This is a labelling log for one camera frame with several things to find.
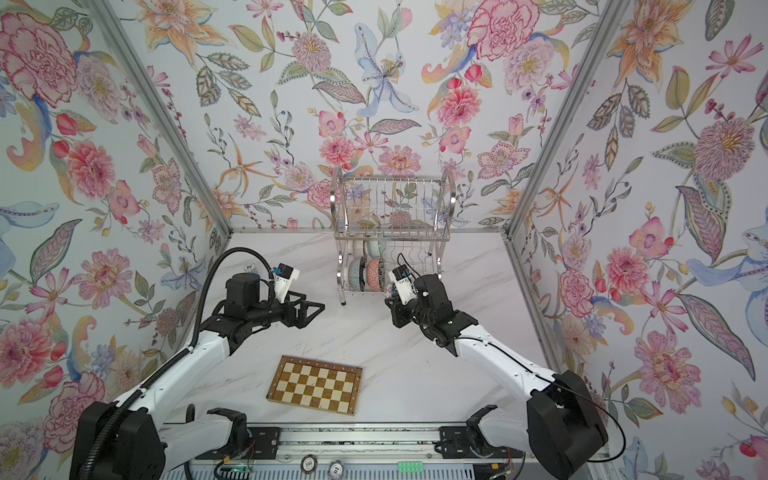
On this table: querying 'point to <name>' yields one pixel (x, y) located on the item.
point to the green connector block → (410, 467)
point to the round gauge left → (309, 464)
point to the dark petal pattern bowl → (356, 274)
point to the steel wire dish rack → (379, 219)
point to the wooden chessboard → (316, 384)
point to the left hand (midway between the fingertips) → (316, 304)
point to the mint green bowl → (376, 248)
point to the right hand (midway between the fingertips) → (387, 298)
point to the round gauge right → (335, 470)
